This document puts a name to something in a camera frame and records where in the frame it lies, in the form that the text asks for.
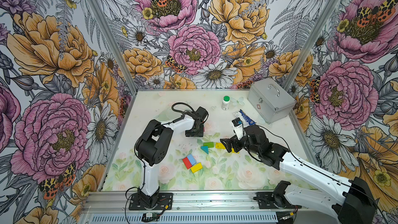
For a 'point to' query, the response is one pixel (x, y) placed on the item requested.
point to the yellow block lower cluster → (196, 168)
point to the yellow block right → (233, 151)
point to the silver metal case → (270, 100)
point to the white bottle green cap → (225, 105)
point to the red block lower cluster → (187, 163)
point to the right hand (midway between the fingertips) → (228, 139)
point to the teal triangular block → (205, 149)
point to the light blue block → (192, 159)
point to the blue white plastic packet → (244, 117)
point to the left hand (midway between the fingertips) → (194, 137)
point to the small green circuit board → (149, 216)
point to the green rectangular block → (210, 144)
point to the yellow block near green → (219, 145)
